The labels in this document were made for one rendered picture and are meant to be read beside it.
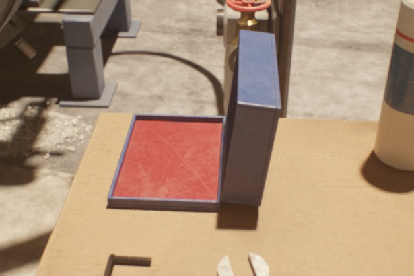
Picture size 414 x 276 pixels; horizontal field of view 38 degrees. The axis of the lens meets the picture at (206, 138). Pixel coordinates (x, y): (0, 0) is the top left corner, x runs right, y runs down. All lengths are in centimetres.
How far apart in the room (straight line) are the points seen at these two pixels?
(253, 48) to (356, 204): 19
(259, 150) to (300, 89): 127
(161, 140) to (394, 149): 25
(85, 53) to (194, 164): 107
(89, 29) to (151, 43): 48
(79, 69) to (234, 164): 118
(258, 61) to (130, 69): 133
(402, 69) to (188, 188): 24
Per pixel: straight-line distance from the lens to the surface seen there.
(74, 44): 167
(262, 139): 53
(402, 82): 62
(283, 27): 95
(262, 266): 52
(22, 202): 140
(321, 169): 65
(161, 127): 70
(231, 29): 106
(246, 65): 58
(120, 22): 214
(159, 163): 64
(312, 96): 177
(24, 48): 147
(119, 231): 57
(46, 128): 164
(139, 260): 53
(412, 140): 64
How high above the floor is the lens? 85
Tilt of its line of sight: 33 degrees down
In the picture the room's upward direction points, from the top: straight up
